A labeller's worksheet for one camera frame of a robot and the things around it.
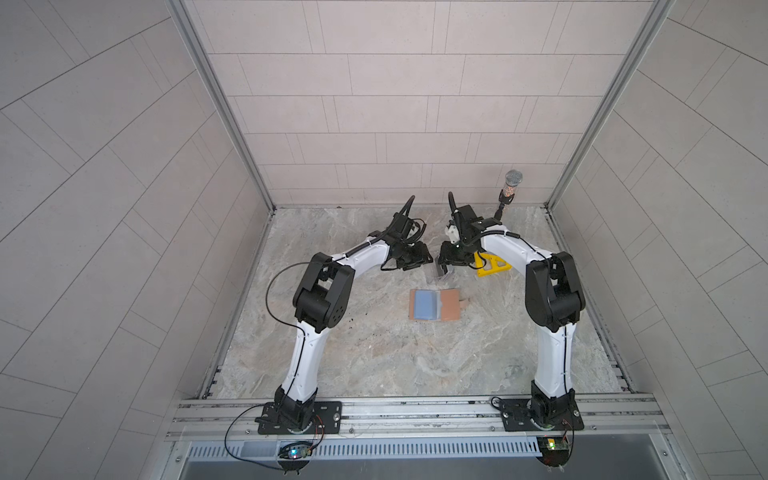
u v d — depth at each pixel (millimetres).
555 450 679
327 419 708
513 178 873
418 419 722
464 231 775
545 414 631
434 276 964
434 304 895
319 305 548
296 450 644
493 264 802
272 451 689
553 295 536
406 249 833
